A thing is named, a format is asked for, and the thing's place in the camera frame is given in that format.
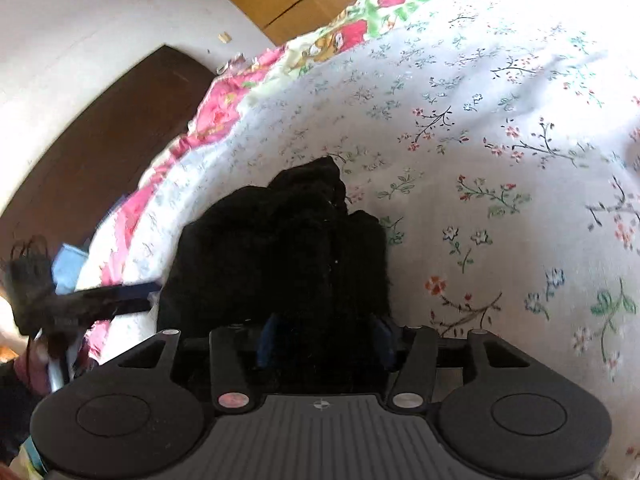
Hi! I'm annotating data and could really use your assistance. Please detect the black pants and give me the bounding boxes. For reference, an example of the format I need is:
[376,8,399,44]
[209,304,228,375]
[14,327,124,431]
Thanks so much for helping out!
[156,156,394,394]

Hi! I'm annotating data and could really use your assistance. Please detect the blue pillow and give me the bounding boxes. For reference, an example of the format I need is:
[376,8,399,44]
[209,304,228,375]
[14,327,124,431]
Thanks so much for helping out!
[52,244,89,295]

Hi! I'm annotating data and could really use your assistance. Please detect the dark brown headboard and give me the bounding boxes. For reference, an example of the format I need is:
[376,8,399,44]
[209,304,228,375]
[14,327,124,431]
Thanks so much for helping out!
[1,46,214,256]

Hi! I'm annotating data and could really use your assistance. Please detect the pink cartoon quilt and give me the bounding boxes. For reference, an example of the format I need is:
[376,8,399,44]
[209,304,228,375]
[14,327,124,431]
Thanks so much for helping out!
[74,0,640,361]

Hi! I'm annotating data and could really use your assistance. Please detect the white floral bed sheet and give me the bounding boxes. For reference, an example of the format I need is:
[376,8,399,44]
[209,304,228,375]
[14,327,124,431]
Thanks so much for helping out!
[74,0,640,480]

